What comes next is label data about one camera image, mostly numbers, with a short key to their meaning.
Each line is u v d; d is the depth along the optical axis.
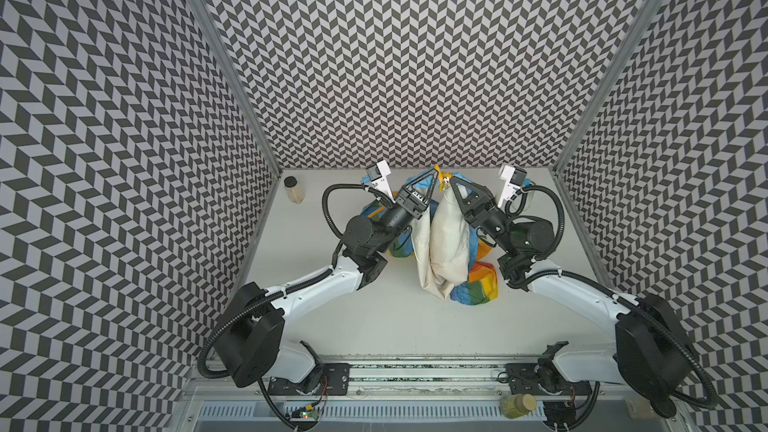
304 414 0.67
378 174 0.59
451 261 0.69
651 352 0.41
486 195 0.59
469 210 0.59
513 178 0.57
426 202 0.59
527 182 0.58
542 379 0.67
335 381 0.73
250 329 0.43
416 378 0.75
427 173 0.59
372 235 0.52
